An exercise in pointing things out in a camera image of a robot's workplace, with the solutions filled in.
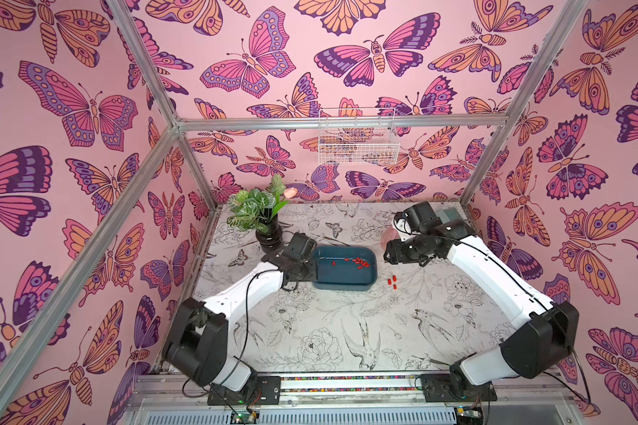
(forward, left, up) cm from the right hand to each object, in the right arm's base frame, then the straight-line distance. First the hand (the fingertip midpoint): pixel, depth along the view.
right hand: (387, 256), depth 80 cm
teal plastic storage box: (+8, +13, -20) cm, 25 cm away
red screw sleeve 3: (0, -6, -19) cm, 20 cm away
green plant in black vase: (+13, +41, +6) cm, 44 cm away
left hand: (+1, +23, -9) cm, 25 cm away
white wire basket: (+41, +9, +15) cm, 45 cm away
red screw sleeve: (+9, +7, -18) cm, 21 cm away
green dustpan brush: (+33, -33, -18) cm, 50 cm away
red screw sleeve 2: (+2, -4, -19) cm, 20 cm away
